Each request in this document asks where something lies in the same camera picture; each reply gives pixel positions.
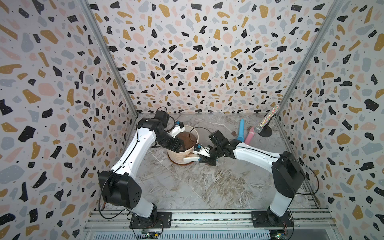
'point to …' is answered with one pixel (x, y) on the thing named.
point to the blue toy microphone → (241, 136)
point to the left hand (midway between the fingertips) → (181, 147)
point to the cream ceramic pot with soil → (190, 137)
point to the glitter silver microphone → (267, 119)
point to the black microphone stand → (267, 131)
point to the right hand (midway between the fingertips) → (201, 158)
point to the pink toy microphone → (250, 135)
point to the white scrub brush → (191, 157)
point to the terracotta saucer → (178, 162)
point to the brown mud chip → (234, 133)
